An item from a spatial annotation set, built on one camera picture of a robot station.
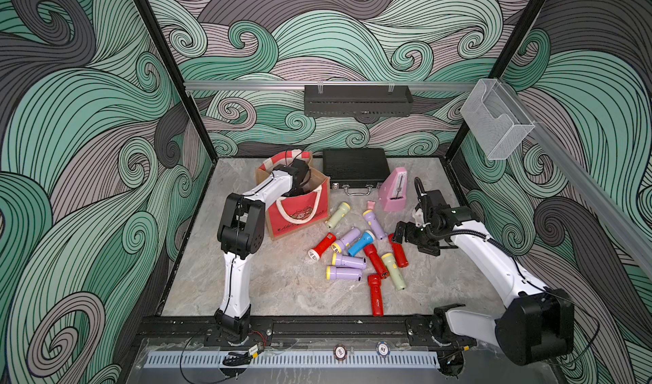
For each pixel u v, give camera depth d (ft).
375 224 3.12
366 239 2.94
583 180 1.97
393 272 2.68
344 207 3.21
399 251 2.88
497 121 2.59
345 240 2.97
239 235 1.84
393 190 3.12
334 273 2.67
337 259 2.78
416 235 2.35
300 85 3.11
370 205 3.31
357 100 3.17
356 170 3.49
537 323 1.26
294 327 2.46
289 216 2.76
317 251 2.81
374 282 2.62
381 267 2.74
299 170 2.43
